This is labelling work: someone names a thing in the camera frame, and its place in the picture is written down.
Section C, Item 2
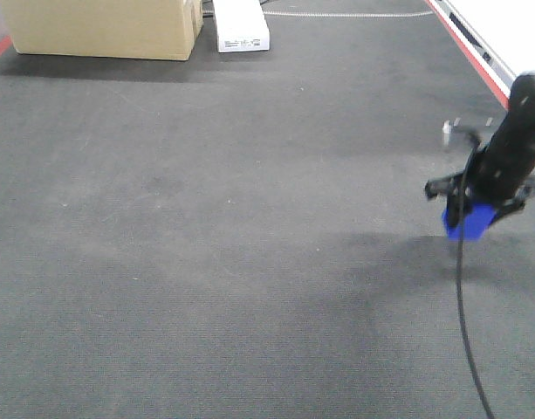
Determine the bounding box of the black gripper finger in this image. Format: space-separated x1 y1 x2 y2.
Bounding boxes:
425 172 469 228
493 177 535 222

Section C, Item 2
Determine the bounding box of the long white carton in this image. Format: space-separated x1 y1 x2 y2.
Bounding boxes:
212 0 271 53

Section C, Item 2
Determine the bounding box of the brown cardboard box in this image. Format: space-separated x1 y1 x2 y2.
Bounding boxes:
0 0 205 61

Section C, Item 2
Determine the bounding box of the small blue plastic box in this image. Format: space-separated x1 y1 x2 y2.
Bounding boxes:
441 203 496 242

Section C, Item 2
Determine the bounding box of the dark grey belt conveyor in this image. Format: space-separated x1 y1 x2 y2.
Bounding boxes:
0 0 535 419

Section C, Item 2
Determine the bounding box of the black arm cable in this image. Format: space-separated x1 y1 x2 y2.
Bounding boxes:
454 130 497 419

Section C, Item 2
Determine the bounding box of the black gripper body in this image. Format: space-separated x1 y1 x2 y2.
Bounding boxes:
470 72 535 205

